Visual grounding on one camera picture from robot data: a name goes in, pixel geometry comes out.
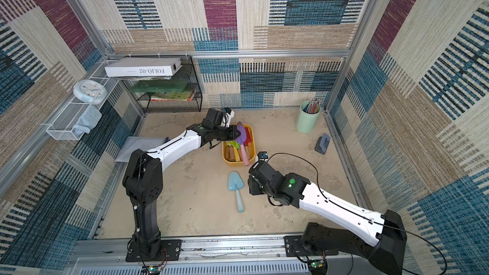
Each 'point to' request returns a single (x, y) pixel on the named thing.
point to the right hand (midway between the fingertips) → (252, 180)
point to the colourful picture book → (172, 96)
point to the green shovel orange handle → (236, 147)
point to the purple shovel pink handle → (240, 139)
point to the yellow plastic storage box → (253, 146)
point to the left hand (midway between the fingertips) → (240, 132)
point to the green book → (159, 86)
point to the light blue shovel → (235, 183)
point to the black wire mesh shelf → (187, 72)
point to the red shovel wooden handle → (247, 141)
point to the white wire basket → (63, 125)
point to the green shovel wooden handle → (229, 153)
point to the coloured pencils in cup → (312, 107)
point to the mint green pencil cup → (307, 122)
